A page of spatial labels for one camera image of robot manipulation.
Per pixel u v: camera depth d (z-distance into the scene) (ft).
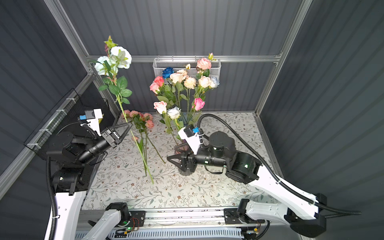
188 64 2.60
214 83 2.53
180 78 2.43
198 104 2.19
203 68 2.42
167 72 2.56
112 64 1.78
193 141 1.50
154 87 2.48
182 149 1.80
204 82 2.47
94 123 1.58
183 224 2.39
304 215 1.28
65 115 2.37
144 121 3.58
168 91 2.74
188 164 1.51
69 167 1.42
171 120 2.28
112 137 1.56
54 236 1.18
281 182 1.31
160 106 2.15
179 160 1.51
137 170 2.97
